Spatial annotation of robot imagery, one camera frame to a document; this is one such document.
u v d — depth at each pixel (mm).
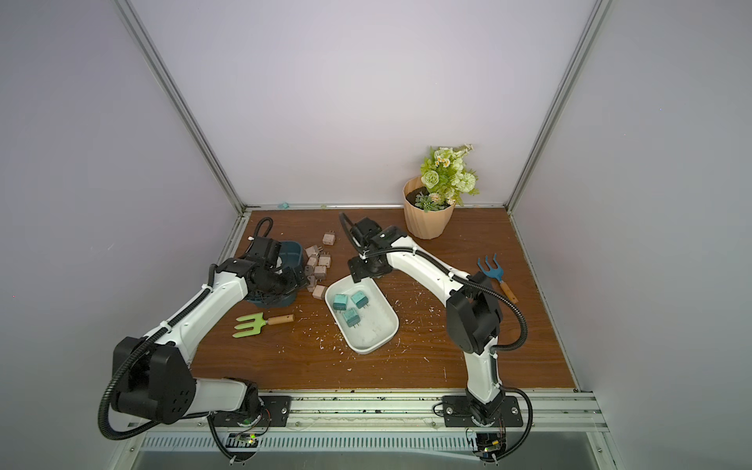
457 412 733
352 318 874
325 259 1013
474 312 481
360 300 913
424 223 1004
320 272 994
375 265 725
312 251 1034
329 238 1077
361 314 899
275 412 744
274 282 752
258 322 888
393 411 753
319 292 932
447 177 919
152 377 410
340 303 918
